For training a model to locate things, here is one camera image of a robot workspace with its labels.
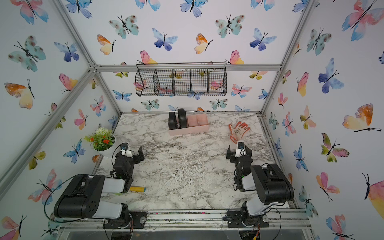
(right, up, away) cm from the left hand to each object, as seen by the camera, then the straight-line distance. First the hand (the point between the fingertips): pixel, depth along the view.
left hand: (134, 147), depth 90 cm
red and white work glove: (+67, +8, +17) cm, 69 cm away
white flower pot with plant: (-15, +4, -5) cm, 17 cm away
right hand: (+63, +1, 0) cm, 63 cm away
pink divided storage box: (+36, +15, +20) cm, 44 cm away
